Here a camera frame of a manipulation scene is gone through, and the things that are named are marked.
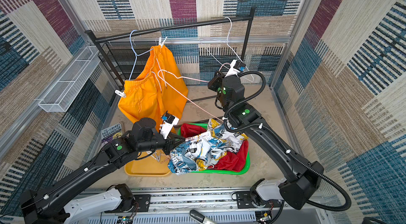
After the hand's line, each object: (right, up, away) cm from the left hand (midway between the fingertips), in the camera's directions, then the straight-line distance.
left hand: (185, 139), depth 68 cm
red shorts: (+23, -13, +9) cm, 27 cm away
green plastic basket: (+27, -16, +7) cm, 32 cm away
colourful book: (-47, -2, +26) cm, 54 cm away
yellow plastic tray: (-19, -16, +16) cm, 29 cm away
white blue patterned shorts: (+5, -6, +2) cm, 8 cm away
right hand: (+14, +28, 0) cm, 31 cm away
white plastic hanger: (+10, +48, +37) cm, 61 cm away
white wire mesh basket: (-55, +18, +3) cm, 58 cm away
